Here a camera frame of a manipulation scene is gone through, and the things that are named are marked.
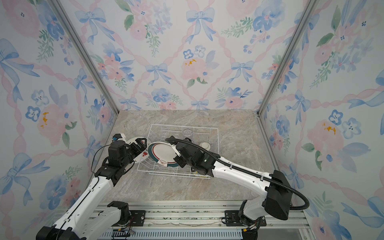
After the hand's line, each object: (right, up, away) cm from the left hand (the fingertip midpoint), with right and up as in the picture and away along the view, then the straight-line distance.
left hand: (142, 141), depth 80 cm
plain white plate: (+12, -6, -1) cm, 14 cm away
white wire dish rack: (+37, +1, +26) cm, 45 cm away
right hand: (+19, -4, -4) cm, 20 cm away
